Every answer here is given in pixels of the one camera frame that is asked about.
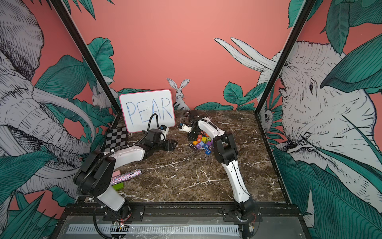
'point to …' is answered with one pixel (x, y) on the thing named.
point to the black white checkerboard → (116, 138)
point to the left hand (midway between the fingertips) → (173, 139)
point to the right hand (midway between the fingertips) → (190, 133)
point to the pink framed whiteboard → (138, 108)
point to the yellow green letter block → (204, 139)
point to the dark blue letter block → (208, 152)
